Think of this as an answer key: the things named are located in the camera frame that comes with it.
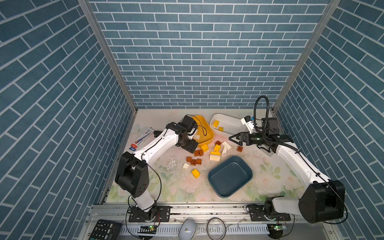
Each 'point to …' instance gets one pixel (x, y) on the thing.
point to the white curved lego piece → (224, 150)
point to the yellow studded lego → (220, 129)
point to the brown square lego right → (239, 148)
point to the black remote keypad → (106, 230)
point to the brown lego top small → (218, 142)
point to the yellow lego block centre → (217, 148)
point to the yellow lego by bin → (204, 147)
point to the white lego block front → (196, 137)
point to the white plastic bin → (226, 125)
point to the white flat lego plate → (227, 145)
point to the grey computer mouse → (187, 230)
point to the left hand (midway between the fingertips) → (189, 146)
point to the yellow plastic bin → (206, 135)
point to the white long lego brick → (215, 157)
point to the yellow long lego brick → (215, 153)
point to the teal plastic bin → (226, 178)
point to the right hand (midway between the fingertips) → (233, 136)
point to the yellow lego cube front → (196, 173)
